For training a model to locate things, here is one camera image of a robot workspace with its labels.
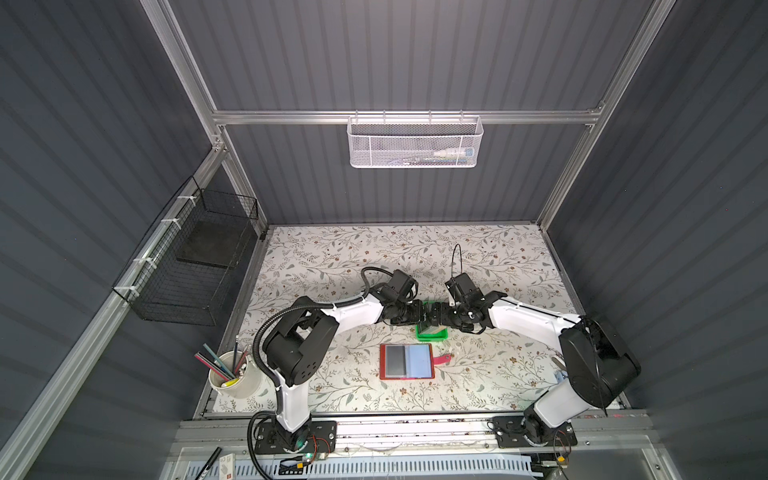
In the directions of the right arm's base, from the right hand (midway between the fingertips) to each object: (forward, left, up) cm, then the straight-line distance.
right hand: (442, 320), depth 91 cm
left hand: (+1, +5, +1) cm, 6 cm away
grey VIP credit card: (-12, +15, -1) cm, 19 cm away
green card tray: (-3, +4, -2) cm, 5 cm away
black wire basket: (0, +67, +26) cm, 72 cm away
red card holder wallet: (-12, +7, -2) cm, 14 cm away
